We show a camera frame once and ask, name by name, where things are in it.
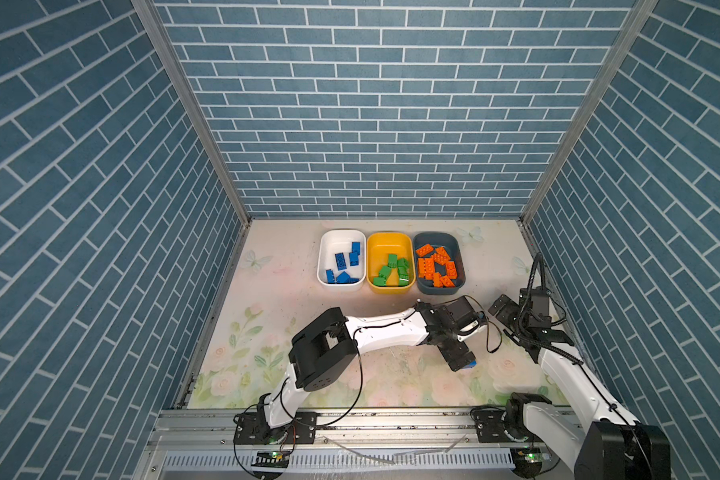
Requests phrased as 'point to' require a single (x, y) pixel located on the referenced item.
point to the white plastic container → (335, 241)
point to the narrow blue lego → (330, 276)
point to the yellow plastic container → (378, 246)
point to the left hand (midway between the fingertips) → (459, 348)
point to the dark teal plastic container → (439, 264)
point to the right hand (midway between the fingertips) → (505, 305)
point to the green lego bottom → (403, 281)
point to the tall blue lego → (340, 261)
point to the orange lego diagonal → (437, 280)
